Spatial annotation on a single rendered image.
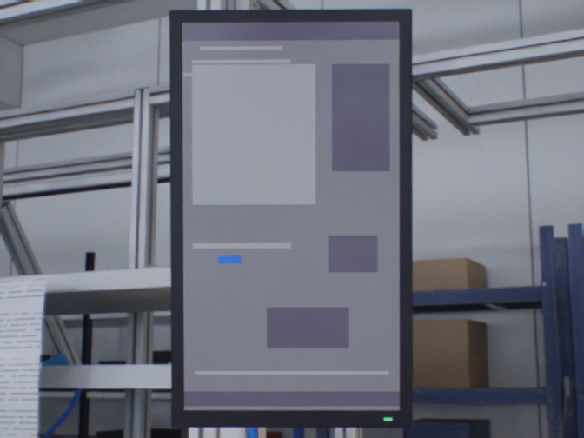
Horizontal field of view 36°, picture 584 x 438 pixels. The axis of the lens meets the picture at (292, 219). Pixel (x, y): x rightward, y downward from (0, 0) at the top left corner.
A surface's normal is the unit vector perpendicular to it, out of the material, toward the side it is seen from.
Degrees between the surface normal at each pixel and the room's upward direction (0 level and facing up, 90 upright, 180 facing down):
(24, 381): 90
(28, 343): 88
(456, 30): 90
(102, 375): 90
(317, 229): 101
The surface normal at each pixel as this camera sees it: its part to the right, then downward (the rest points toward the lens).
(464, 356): -0.44, -0.16
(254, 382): -0.01, 0.02
